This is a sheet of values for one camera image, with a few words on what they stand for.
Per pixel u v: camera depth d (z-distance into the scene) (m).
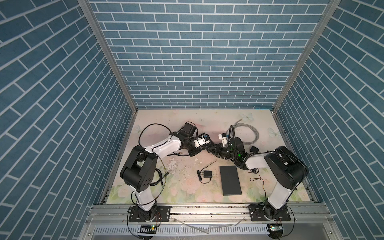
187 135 0.73
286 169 0.49
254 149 0.97
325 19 0.75
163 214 0.74
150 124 1.11
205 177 0.85
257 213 0.73
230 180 0.83
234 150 0.73
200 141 0.81
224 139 0.87
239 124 1.11
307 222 0.77
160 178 0.85
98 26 0.77
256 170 0.88
